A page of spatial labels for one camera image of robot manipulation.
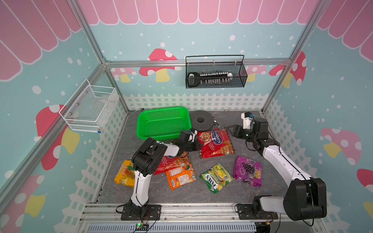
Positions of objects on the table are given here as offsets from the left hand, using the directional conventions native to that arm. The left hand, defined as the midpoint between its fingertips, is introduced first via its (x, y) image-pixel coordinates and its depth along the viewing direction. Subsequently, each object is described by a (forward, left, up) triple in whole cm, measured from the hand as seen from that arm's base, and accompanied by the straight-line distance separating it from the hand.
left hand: (203, 147), depth 97 cm
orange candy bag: (-20, +14, 0) cm, 25 cm away
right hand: (+3, -15, +19) cm, 24 cm away
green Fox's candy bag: (-21, -7, +1) cm, 22 cm away
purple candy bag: (-17, -24, +4) cm, 30 cm away
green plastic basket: (+22, +31, -1) cm, 38 cm away
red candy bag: (-14, +22, +2) cm, 26 cm away
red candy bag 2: (+2, -8, +3) cm, 9 cm away
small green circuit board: (-44, +32, -4) cm, 55 cm away
